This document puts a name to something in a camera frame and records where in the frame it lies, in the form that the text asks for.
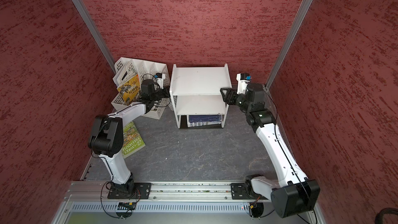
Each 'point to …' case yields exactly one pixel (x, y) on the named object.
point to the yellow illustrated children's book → (130, 89)
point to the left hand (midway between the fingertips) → (176, 89)
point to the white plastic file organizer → (127, 68)
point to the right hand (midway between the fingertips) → (223, 93)
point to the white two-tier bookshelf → (196, 91)
